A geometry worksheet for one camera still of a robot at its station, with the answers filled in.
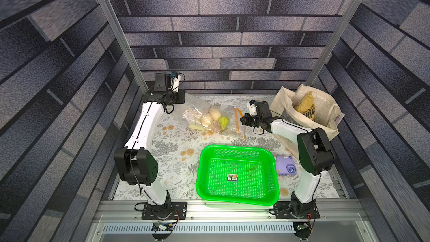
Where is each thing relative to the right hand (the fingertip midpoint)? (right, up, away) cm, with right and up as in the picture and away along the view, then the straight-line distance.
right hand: (240, 117), depth 97 cm
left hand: (-31, +14, -14) cm, 37 cm away
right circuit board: (+24, -48, -26) cm, 59 cm away
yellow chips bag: (+32, +7, -14) cm, 36 cm away
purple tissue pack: (+21, -23, -16) cm, 35 cm away
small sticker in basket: (-6, -30, -14) cm, 33 cm away
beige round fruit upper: (-15, +2, +6) cm, 16 cm away
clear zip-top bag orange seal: (-29, +5, +14) cm, 32 cm away
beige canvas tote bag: (+41, +2, -16) cm, 44 cm away
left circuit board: (-38, -47, -26) cm, 66 cm away
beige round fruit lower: (-20, -2, -1) cm, 20 cm away
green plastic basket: (-2, -28, -13) cm, 31 cm away
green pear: (-10, -2, +1) cm, 10 cm away
